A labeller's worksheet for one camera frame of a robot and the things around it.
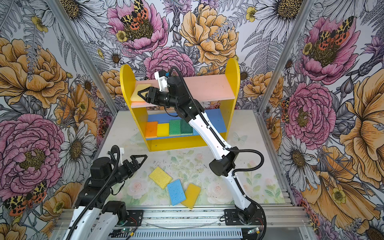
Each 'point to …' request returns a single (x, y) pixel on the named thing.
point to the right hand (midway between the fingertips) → (142, 98)
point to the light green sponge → (174, 127)
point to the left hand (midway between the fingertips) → (144, 165)
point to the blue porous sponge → (177, 192)
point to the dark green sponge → (186, 129)
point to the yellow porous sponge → (160, 177)
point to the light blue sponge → (195, 132)
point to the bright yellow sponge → (163, 129)
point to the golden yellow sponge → (192, 193)
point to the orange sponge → (151, 130)
